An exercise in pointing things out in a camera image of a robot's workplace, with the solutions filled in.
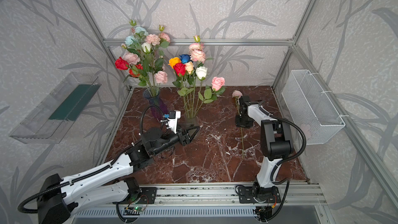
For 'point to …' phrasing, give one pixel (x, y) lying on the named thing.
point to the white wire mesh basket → (309, 108)
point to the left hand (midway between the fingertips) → (199, 123)
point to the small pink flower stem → (160, 77)
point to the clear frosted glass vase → (192, 118)
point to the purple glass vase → (158, 109)
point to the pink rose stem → (210, 95)
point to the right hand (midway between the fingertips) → (241, 120)
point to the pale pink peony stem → (237, 94)
